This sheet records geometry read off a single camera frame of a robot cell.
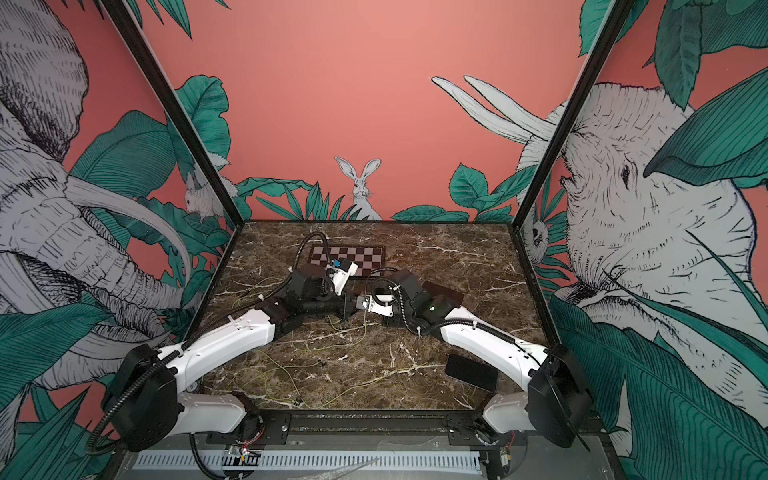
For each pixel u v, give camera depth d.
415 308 0.60
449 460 0.70
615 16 0.69
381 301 0.68
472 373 0.84
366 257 1.07
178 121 0.89
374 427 0.76
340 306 0.70
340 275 0.72
